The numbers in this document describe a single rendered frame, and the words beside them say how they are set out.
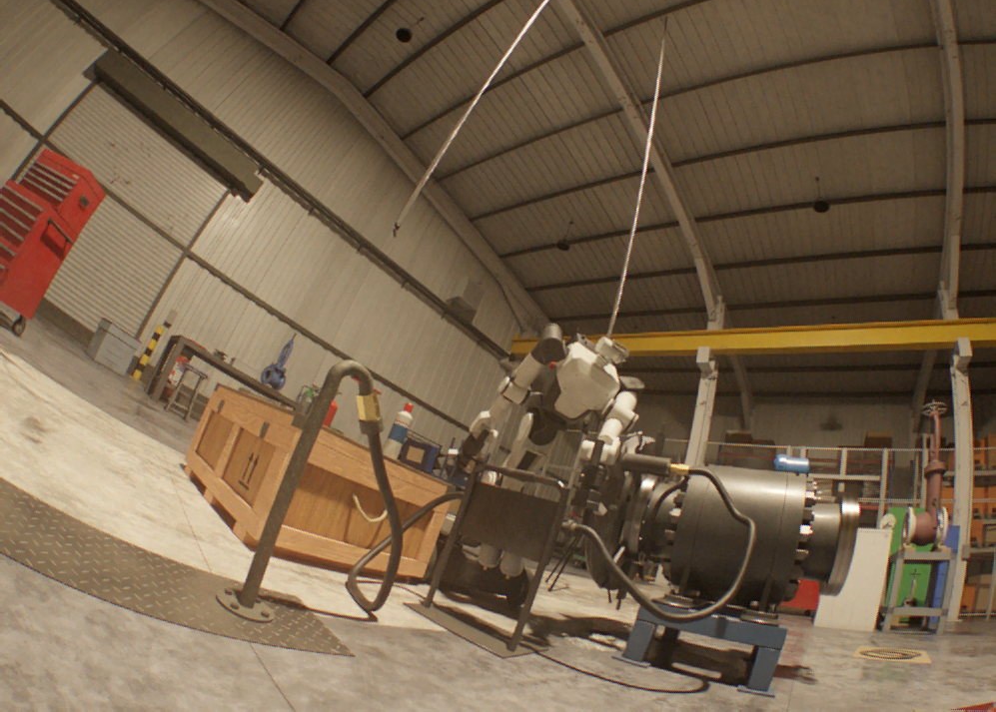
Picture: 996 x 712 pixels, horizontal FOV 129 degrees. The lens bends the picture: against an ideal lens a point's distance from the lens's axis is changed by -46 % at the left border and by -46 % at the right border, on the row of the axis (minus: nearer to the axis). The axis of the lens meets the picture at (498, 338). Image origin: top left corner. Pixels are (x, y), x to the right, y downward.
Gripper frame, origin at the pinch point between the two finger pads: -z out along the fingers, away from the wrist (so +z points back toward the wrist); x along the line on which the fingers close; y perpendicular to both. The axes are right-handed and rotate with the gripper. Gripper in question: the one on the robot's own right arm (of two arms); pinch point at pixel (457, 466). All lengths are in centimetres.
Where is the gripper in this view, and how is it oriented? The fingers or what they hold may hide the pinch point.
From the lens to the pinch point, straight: 215.8
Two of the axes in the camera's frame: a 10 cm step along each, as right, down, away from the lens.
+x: 0.1, 2.7, -9.6
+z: 5.5, -8.1, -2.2
